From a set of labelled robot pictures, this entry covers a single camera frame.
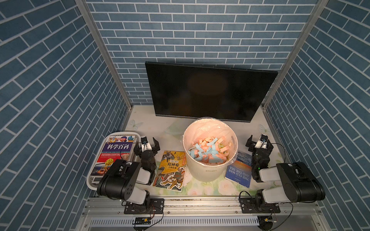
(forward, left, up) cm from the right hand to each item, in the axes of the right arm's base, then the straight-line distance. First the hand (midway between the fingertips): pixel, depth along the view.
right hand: (261, 139), depth 87 cm
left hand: (-6, +69, 0) cm, 69 cm away
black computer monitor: (+23, +47, +16) cm, 55 cm away
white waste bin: (-3, +38, +11) cm, 39 cm away
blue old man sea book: (-17, +13, -11) cm, 24 cm away
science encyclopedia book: (-13, +86, 0) cm, 87 cm away
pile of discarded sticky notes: (-11, +30, +2) cm, 32 cm away
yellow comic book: (-21, +53, -10) cm, 58 cm away
